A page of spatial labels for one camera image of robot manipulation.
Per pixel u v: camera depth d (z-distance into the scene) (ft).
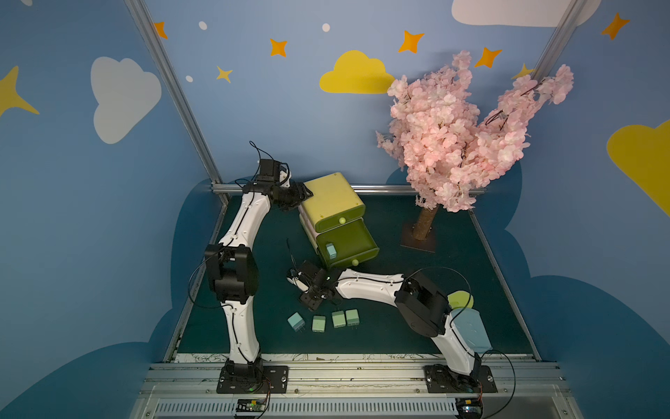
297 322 2.74
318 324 2.72
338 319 2.76
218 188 3.73
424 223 3.25
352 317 2.76
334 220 2.88
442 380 2.45
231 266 1.90
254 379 2.21
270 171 2.40
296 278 2.41
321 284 2.27
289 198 2.72
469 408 2.39
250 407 2.35
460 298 2.98
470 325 2.78
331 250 2.97
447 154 2.12
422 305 1.71
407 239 3.54
